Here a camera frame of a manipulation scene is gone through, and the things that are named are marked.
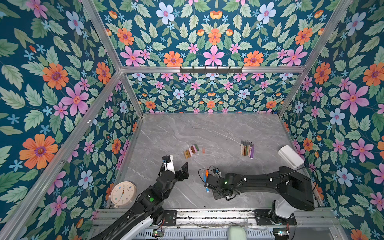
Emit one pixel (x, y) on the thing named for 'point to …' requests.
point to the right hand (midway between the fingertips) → (216, 194)
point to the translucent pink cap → (203, 150)
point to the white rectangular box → (290, 156)
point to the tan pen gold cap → (247, 149)
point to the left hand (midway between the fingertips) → (183, 162)
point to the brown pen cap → (193, 149)
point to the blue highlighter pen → (207, 189)
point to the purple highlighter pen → (252, 152)
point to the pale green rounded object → (237, 232)
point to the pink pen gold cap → (250, 153)
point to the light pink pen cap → (190, 151)
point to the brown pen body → (243, 148)
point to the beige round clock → (123, 193)
